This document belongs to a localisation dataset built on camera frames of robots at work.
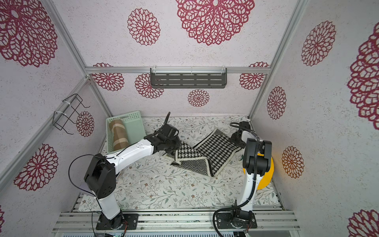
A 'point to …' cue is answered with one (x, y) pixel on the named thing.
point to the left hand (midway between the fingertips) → (181, 144)
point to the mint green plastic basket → (134, 127)
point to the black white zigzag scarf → (208, 156)
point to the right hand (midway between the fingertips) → (236, 139)
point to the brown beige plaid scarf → (120, 138)
